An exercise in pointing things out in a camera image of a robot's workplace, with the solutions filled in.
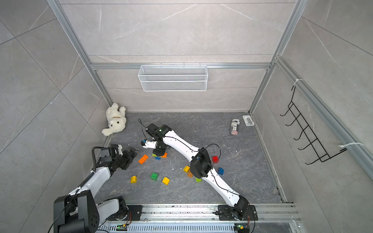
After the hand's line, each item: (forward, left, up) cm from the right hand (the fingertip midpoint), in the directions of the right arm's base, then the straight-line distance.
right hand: (160, 151), depth 91 cm
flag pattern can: (+21, -53, -3) cm, 57 cm away
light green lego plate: (-17, -24, -5) cm, 30 cm away
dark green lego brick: (-15, +2, -2) cm, 16 cm away
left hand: (-2, +15, +2) cm, 15 cm away
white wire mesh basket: (+45, -8, +24) cm, 51 cm away
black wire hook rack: (-6, -75, +25) cm, 80 cm away
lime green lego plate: (-3, +3, +1) cm, 5 cm away
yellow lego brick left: (-16, +14, -3) cm, 22 cm away
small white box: (+30, -66, -6) cm, 73 cm away
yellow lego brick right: (-11, -17, -3) cm, 20 cm away
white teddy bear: (+24, +34, +3) cm, 42 cm away
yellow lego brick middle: (-17, -5, -4) cm, 18 cm away
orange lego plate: (-4, -3, 0) cm, 5 cm away
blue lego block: (-3, +2, -4) cm, 6 cm away
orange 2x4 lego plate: (-3, +12, -5) cm, 13 cm away
